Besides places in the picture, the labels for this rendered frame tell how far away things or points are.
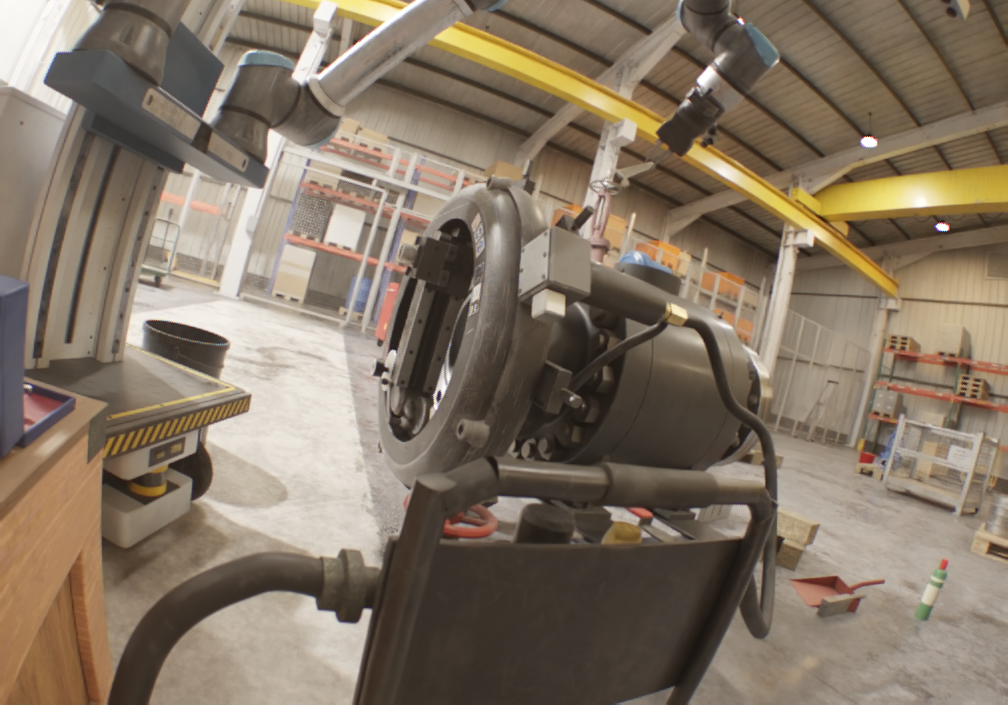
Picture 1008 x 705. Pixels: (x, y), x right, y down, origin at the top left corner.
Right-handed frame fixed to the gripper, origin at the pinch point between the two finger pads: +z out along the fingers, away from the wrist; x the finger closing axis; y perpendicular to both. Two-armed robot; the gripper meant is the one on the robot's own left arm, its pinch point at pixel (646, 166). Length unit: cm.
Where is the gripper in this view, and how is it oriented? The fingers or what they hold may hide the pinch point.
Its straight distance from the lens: 105.9
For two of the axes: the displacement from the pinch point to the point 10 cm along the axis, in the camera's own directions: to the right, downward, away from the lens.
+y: 5.6, -4.0, 7.3
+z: -5.0, 5.4, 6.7
